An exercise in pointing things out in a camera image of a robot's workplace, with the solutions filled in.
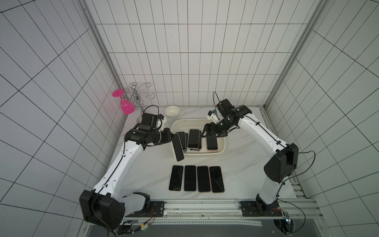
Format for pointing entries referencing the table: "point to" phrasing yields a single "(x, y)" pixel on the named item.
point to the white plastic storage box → (183, 125)
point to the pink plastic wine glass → (126, 106)
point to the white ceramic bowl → (172, 111)
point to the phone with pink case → (203, 180)
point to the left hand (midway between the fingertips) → (172, 140)
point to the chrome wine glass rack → (139, 101)
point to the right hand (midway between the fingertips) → (202, 137)
